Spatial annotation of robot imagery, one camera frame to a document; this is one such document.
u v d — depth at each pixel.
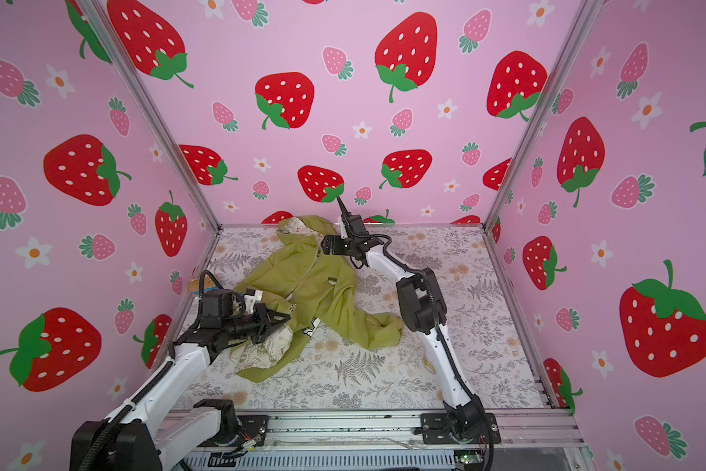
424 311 0.63
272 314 0.78
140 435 0.42
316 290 0.97
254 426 0.74
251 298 0.78
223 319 0.66
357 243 0.84
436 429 0.74
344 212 0.88
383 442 0.73
